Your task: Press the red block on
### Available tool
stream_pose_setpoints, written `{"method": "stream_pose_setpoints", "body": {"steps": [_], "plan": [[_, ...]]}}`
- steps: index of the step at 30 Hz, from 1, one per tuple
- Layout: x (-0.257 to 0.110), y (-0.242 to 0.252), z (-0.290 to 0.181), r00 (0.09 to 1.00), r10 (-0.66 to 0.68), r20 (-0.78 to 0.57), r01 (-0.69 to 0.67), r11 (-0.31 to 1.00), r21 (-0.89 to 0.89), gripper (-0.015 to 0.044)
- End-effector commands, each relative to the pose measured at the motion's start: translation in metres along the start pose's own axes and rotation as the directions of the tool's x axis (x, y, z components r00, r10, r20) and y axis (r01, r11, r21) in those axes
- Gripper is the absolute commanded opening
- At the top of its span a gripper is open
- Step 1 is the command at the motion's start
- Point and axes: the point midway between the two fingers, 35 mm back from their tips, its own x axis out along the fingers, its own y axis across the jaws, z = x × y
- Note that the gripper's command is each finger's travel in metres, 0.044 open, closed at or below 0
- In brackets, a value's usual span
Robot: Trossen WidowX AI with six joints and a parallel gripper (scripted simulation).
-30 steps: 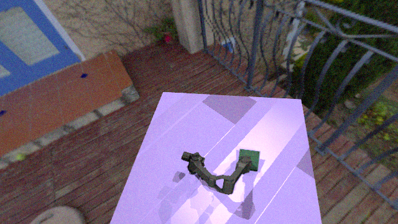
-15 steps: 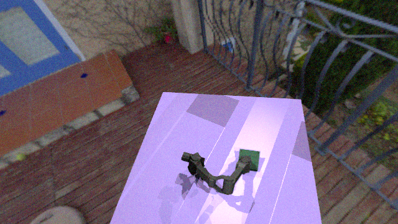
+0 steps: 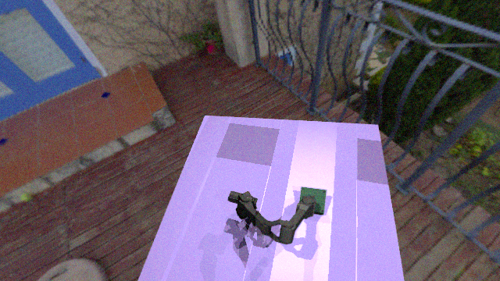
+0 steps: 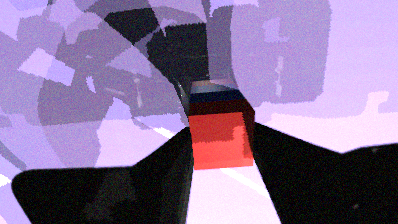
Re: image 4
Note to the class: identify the blue block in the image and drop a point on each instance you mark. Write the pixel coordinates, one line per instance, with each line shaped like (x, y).
(216, 96)

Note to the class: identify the red block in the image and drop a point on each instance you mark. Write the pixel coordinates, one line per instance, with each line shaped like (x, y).
(222, 133)

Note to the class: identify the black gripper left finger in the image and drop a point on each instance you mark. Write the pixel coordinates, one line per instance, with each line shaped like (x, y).
(155, 190)

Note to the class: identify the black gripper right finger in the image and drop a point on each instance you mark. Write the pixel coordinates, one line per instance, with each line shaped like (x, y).
(310, 184)

